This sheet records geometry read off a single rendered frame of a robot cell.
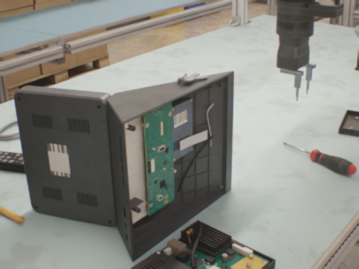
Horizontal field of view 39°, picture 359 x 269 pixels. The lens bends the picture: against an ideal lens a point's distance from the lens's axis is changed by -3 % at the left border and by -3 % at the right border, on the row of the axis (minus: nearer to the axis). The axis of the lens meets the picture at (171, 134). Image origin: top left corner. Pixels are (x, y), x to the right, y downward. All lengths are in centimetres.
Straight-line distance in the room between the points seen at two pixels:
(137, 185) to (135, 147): 6
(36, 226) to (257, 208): 35
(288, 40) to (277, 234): 42
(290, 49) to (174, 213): 42
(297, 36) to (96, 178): 49
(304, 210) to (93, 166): 34
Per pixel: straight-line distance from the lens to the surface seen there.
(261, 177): 92
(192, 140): 77
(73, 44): 232
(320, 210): 84
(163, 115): 69
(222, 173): 85
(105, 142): 72
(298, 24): 102
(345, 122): 117
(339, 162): 95
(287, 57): 104
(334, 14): 100
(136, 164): 69
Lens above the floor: 145
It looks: 24 degrees down
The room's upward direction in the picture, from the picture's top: 2 degrees counter-clockwise
